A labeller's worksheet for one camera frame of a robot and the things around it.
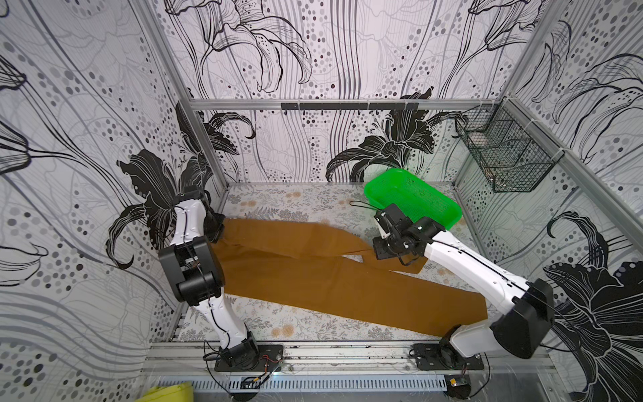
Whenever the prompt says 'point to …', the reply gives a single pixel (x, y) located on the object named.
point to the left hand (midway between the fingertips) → (224, 233)
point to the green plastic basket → (420, 200)
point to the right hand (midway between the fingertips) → (380, 246)
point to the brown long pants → (295, 263)
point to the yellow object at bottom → (183, 392)
